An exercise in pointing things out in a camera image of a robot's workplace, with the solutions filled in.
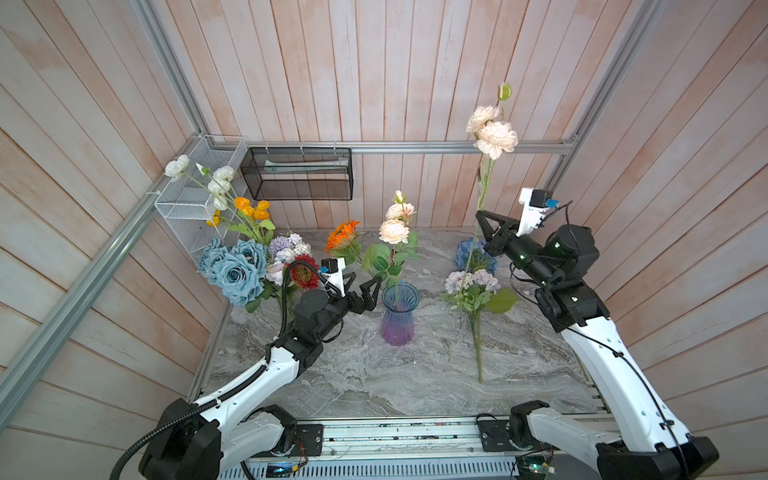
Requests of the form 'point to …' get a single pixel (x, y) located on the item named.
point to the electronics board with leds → (534, 466)
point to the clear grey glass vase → (293, 295)
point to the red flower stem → (303, 275)
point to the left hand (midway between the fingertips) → (369, 281)
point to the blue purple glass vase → (399, 301)
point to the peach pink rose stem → (388, 263)
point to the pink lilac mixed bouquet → (283, 249)
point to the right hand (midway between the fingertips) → (477, 214)
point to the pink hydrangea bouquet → (475, 292)
